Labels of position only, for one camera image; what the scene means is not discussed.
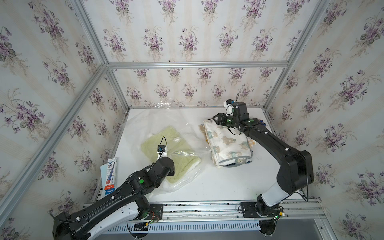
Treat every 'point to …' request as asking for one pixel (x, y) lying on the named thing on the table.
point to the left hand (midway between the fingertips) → (173, 162)
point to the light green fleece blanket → (184, 159)
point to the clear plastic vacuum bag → (184, 140)
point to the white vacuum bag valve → (176, 139)
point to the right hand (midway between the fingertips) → (218, 118)
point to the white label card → (111, 171)
